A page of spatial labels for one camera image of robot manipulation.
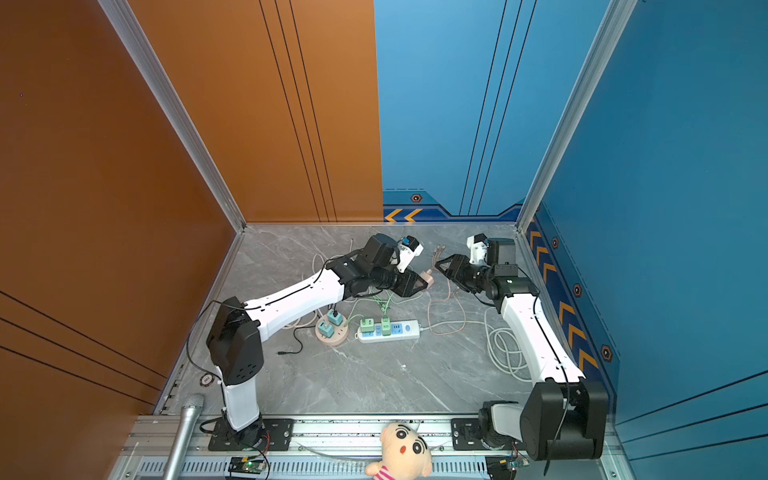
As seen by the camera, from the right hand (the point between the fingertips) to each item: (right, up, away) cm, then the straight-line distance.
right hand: (438, 267), depth 80 cm
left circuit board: (-48, -47, -9) cm, 67 cm away
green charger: (-20, -17, +5) cm, 26 cm away
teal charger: (-31, -18, +4) cm, 36 cm away
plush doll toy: (-10, -40, -16) cm, 44 cm away
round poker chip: (-65, -31, +3) cm, 72 cm away
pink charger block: (-3, -3, 0) cm, 4 cm away
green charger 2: (-14, -17, +5) cm, 23 cm away
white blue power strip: (-11, -19, +8) cm, 24 cm away
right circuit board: (+14, -47, -10) cm, 50 cm away
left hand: (-4, -3, 0) cm, 5 cm away
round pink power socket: (-28, -20, +9) cm, 36 cm away
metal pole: (-63, -36, -5) cm, 73 cm away
